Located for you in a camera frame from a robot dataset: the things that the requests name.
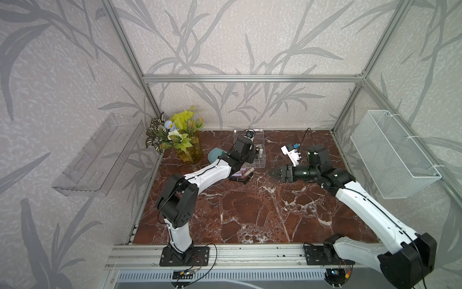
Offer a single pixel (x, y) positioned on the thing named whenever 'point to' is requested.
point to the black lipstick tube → (245, 180)
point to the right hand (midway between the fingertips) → (272, 172)
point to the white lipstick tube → (261, 151)
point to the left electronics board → (182, 275)
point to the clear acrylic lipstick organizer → (257, 138)
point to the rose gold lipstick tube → (247, 173)
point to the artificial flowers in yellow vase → (180, 132)
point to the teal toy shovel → (213, 154)
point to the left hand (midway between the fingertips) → (250, 148)
